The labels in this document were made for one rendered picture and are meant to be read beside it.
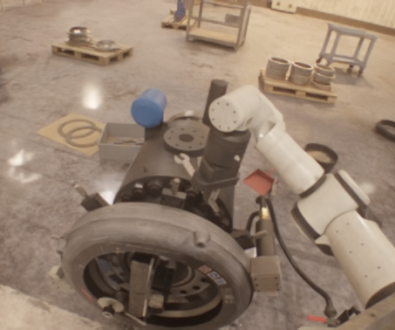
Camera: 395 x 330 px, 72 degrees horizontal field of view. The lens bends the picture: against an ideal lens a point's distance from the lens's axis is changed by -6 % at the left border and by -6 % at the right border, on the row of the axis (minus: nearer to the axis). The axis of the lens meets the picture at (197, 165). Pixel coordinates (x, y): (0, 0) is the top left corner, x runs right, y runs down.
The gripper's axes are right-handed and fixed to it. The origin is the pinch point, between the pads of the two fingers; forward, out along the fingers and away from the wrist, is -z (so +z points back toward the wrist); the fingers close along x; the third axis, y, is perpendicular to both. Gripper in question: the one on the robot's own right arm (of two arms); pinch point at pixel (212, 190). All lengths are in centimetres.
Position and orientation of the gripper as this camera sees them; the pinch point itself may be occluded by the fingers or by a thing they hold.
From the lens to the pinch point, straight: 71.0
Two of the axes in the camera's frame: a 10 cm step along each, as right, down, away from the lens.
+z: 2.0, -7.8, -6.0
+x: -8.7, 1.4, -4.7
